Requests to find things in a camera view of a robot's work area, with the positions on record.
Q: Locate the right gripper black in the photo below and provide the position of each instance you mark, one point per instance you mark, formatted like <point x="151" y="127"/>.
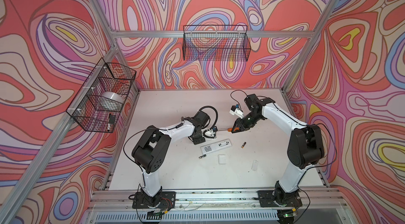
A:
<point x="239" y="123"/>

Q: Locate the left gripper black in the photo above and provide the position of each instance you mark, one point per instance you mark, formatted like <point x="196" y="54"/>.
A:
<point x="201" y="141"/>

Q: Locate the white remote control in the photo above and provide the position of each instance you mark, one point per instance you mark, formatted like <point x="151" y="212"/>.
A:
<point x="214" y="147"/>

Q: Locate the orange handled screwdriver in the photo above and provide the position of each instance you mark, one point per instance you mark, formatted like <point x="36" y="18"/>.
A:
<point x="229" y="129"/>

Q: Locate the white battery cover plate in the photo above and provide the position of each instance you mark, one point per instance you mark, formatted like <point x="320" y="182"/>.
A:
<point x="204" y="139"/>

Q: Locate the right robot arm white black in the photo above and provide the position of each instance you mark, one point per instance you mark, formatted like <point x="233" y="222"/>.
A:
<point x="305" y="147"/>

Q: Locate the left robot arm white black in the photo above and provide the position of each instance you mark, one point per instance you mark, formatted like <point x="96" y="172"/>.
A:
<point x="151" y="149"/>

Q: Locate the small black item in basket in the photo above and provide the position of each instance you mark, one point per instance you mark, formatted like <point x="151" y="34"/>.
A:
<point x="111" y="120"/>

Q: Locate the white tape roll in basket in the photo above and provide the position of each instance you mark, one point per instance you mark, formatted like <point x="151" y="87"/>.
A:
<point x="111" y="101"/>

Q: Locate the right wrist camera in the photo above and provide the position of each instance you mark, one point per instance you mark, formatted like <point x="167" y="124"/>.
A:
<point x="235" y="110"/>

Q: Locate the black wire basket back wall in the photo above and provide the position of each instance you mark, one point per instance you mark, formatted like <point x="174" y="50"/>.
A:
<point x="215" y="43"/>

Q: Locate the black wire basket wall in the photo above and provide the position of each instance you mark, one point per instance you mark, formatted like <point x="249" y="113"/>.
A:
<point x="85" y="108"/>
<point x="215" y="43"/>

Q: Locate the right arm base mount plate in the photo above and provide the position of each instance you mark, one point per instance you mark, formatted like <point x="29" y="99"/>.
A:
<point x="279" y="198"/>

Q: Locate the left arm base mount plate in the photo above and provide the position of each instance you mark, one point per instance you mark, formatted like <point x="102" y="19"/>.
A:
<point x="153" y="200"/>

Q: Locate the black wire basket left wall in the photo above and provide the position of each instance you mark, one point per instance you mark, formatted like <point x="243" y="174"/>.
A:
<point x="85" y="108"/>

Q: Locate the aluminium front rail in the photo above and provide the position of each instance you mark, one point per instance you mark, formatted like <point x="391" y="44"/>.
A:
<point x="322" y="205"/>

